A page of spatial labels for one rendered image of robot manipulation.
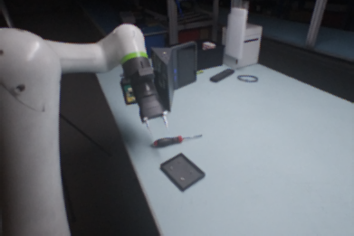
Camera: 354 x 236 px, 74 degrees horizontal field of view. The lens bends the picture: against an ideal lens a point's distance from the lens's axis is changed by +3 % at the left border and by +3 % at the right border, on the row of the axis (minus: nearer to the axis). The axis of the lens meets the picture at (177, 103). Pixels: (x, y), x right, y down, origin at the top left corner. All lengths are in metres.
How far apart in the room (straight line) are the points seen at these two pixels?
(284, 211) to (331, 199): 0.13
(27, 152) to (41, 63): 0.15
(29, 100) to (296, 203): 0.61
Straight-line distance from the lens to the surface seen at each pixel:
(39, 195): 0.51
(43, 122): 0.45
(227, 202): 0.64
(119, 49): 0.79
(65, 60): 0.71
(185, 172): 0.69
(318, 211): 0.69
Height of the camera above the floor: 1.51
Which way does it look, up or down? 30 degrees down
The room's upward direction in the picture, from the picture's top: 3 degrees counter-clockwise
